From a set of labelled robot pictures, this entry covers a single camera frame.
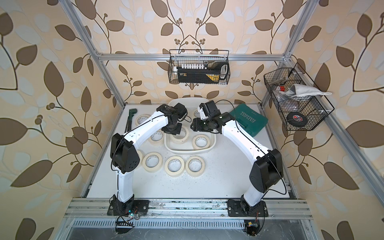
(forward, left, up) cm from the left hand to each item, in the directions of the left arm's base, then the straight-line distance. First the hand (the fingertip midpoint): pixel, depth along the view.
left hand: (175, 131), depth 87 cm
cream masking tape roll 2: (0, +12, -11) cm, 16 cm away
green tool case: (+17, -49, -9) cm, 53 cm away
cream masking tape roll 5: (-15, -12, -15) cm, 24 cm away
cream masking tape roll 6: (-5, -4, -1) cm, 7 cm away
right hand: (0, -11, +6) cm, 12 cm away
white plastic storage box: (+1, -8, -12) cm, 14 cm away
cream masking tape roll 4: (-15, +1, -15) cm, 21 cm away
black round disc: (-3, -61, +17) cm, 64 cm away
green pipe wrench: (+28, +39, -14) cm, 50 cm away
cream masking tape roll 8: (+1, -12, +15) cm, 19 cm away
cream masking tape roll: (+23, +31, -13) cm, 41 cm away
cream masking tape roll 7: (-4, -12, -12) cm, 18 cm away
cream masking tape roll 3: (-13, +14, -14) cm, 23 cm away
